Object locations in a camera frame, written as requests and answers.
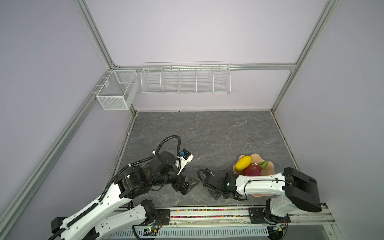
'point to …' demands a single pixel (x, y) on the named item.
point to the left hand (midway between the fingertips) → (189, 179)
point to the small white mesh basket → (117, 91)
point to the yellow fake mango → (243, 163)
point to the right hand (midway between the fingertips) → (213, 189)
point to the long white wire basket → (186, 78)
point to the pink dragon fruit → (254, 169)
